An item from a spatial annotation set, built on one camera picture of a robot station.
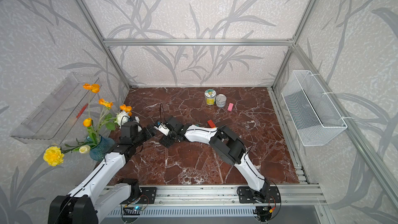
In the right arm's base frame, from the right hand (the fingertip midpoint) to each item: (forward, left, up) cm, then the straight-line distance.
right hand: (163, 135), depth 91 cm
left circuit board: (-36, +8, -5) cm, 37 cm away
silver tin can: (+26, -35, +2) cm, 44 cm away
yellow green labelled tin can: (+28, -28, +5) cm, 40 cm away
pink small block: (+23, -42, -3) cm, 48 cm away
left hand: (+1, +4, +7) cm, 9 cm away
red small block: (+9, -29, -3) cm, 30 cm away
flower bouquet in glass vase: (-12, +25, +15) cm, 31 cm away
